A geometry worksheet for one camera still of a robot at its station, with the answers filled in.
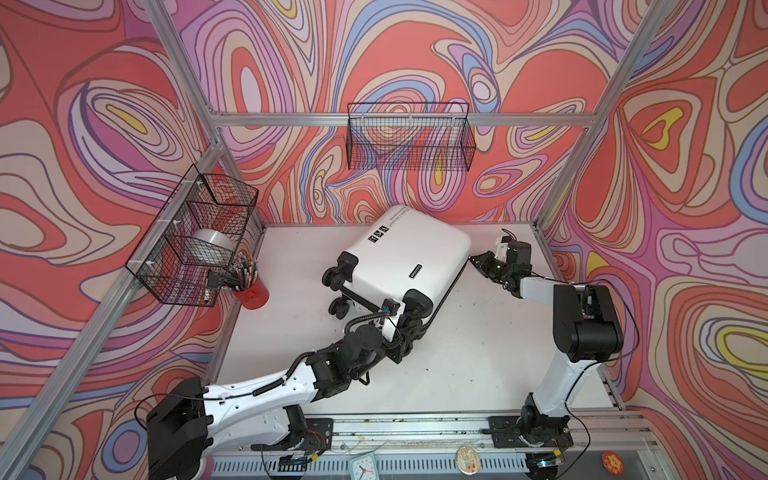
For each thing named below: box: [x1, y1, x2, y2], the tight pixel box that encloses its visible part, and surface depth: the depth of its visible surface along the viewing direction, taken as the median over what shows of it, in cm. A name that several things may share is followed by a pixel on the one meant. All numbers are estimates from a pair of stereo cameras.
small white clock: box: [349, 452, 380, 480], surface depth 69 cm
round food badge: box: [456, 446, 481, 475], surface depth 71 cm
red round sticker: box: [602, 451, 625, 477], surface depth 70 cm
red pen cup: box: [233, 258, 270, 311], surface depth 90 cm
